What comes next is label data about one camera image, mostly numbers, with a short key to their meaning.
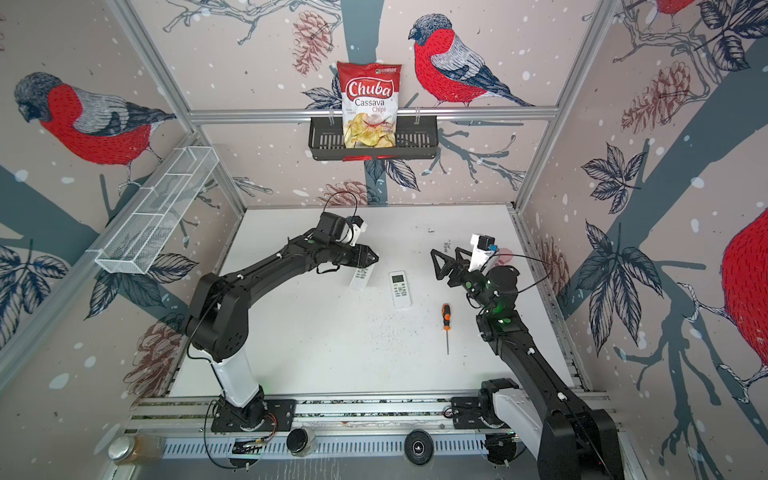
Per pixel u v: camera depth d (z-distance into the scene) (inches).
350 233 30.2
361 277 34.0
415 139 37.2
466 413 28.8
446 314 35.4
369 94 32.8
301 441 24.4
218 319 18.9
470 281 26.9
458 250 31.7
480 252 26.6
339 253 30.1
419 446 23.6
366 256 32.2
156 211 30.6
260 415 26.9
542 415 16.9
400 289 37.5
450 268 27.0
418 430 24.0
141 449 25.2
